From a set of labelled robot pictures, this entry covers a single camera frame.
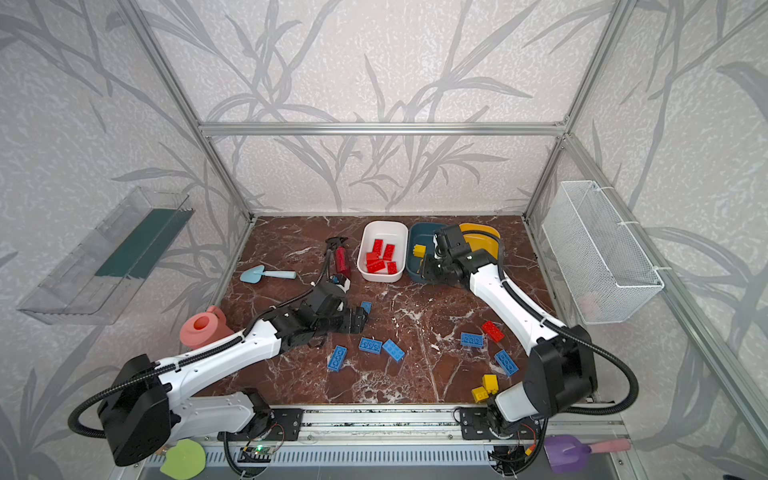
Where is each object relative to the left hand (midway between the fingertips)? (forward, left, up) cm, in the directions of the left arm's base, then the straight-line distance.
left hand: (360, 307), depth 82 cm
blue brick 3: (-11, +6, -9) cm, 16 cm away
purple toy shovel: (-33, -51, -8) cm, 61 cm away
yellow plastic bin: (+10, -31, +20) cm, 38 cm away
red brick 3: (+20, -2, -9) cm, 23 cm away
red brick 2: (+27, -7, -10) cm, 30 cm away
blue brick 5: (-12, -41, -9) cm, 44 cm away
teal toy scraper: (+16, +38, -9) cm, 42 cm away
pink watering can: (-6, +41, 0) cm, 42 cm away
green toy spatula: (-34, +39, -11) cm, 53 cm away
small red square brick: (+25, -1, -10) cm, 27 cm away
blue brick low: (-7, -2, -10) cm, 13 cm away
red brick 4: (+20, -8, -9) cm, 23 cm away
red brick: (+29, -3, -10) cm, 31 cm away
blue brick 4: (-5, -32, -9) cm, 34 cm away
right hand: (+11, -18, +6) cm, 22 cm away
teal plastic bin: (+36, -19, -10) cm, 41 cm away
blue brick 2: (-9, -10, -9) cm, 16 cm away
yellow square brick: (+27, -18, -10) cm, 34 cm away
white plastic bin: (+29, -4, -10) cm, 31 cm away
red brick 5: (-3, -39, -10) cm, 40 cm away
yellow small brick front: (-20, -32, -9) cm, 39 cm away
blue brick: (+6, 0, -11) cm, 12 cm away
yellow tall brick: (-17, -35, -8) cm, 40 cm away
